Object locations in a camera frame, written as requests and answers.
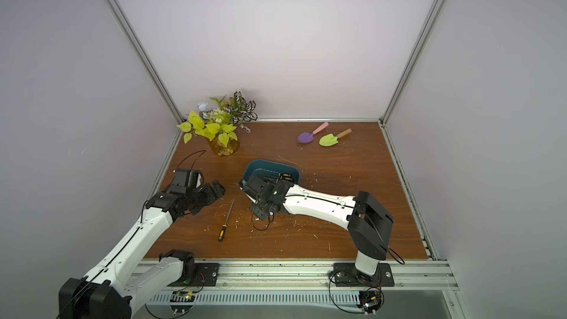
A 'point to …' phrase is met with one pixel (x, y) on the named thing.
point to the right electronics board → (370, 300)
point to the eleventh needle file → (286, 175)
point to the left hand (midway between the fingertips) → (220, 192)
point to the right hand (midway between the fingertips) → (259, 198)
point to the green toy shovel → (329, 139)
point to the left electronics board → (181, 296)
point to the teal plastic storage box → (272, 165)
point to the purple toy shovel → (308, 137)
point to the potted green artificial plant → (219, 123)
